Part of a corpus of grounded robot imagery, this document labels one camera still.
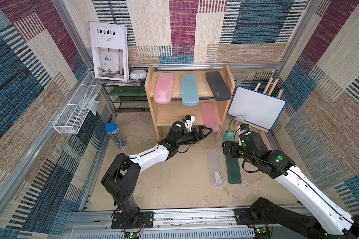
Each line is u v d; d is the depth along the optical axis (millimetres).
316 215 412
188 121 764
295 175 441
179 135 681
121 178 458
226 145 640
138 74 869
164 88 702
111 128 849
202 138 701
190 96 659
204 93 700
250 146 518
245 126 627
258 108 917
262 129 989
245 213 755
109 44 778
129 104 1191
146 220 737
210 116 874
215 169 889
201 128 714
